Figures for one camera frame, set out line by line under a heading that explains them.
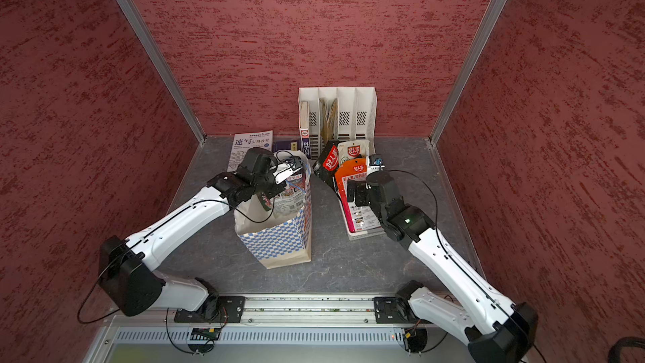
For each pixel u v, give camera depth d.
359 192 0.65
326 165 0.85
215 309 0.69
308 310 0.76
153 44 0.87
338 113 1.03
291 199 0.87
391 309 0.74
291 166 0.68
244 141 1.18
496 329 0.38
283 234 0.67
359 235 0.86
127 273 0.39
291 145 1.17
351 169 0.90
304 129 0.90
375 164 0.63
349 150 0.94
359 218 0.86
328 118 0.97
